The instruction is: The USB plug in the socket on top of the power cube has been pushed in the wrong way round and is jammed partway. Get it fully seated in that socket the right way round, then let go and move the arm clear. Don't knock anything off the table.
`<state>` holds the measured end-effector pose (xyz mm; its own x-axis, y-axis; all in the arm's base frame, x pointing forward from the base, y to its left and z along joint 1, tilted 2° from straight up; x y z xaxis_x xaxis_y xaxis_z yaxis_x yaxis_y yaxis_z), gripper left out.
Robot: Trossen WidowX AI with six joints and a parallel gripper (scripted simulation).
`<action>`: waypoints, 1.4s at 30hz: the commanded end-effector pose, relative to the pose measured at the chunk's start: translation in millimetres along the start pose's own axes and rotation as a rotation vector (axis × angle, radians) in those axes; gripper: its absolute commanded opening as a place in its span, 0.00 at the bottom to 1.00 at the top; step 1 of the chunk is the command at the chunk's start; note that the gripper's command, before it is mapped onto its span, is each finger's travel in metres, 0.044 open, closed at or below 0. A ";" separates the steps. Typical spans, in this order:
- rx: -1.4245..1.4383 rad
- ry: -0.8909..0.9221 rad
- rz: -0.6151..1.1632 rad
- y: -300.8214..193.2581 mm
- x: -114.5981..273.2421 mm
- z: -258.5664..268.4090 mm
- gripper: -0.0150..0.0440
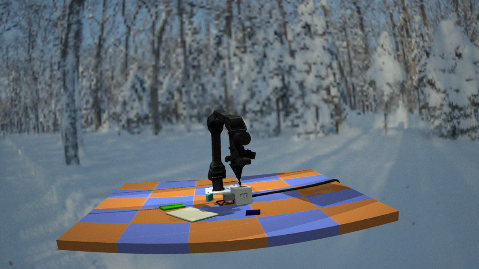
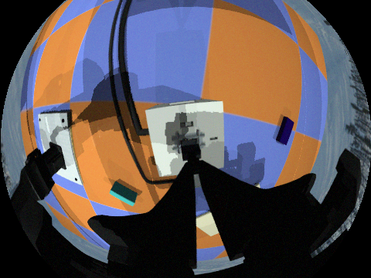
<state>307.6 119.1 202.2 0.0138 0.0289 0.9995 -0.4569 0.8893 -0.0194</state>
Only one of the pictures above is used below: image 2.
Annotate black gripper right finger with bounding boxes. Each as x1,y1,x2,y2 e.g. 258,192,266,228
198,160,316,262

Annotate beige flat rectangular pad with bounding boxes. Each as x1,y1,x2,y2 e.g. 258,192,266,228
196,211,219,236

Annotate teal rectangular block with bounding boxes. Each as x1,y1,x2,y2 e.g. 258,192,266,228
109,181,137,206

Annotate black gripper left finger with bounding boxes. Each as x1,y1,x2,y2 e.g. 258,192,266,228
87,163,198,270

